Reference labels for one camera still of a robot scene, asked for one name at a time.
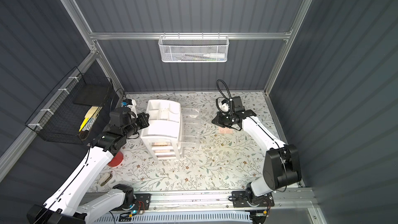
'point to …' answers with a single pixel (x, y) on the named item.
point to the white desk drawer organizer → (163, 136)
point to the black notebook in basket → (91, 95)
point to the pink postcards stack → (225, 130)
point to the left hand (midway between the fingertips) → (150, 115)
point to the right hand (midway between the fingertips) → (214, 121)
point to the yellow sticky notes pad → (90, 111)
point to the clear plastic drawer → (191, 127)
